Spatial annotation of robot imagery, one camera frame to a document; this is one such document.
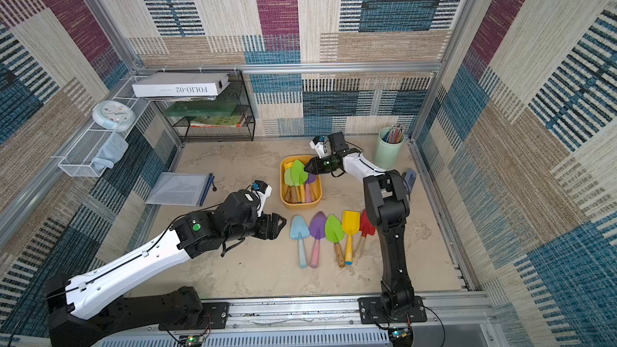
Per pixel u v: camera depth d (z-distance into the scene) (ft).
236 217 1.73
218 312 2.45
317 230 2.99
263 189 2.10
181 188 3.45
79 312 1.26
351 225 2.98
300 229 2.99
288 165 3.46
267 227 2.02
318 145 3.08
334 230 2.94
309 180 3.34
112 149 2.25
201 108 3.20
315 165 2.95
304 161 3.37
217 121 3.26
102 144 2.22
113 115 2.47
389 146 3.27
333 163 2.63
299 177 3.36
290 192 3.22
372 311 2.43
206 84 2.60
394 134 3.26
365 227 3.01
